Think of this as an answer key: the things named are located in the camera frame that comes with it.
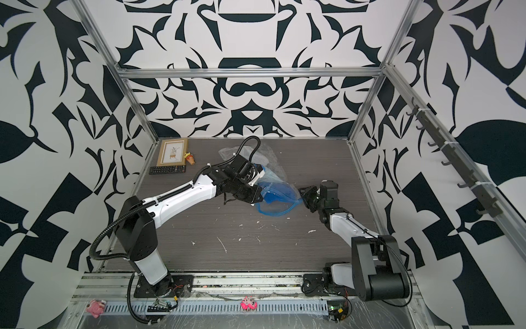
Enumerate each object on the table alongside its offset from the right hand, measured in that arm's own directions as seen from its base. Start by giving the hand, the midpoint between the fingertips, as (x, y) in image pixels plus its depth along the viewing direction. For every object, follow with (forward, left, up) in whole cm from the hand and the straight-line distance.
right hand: (298, 187), depth 90 cm
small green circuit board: (-41, +48, -8) cm, 63 cm away
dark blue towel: (-5, +10, +6) cm, 13 cm away
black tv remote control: (+15, +64, -6) cm, 66 cm away
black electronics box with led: (-43, -10, -11) cm, 45 cm away
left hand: (-7, +16, +5) cm, 18 cm away
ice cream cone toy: (+22, +53, -5) cm, 58 cm away
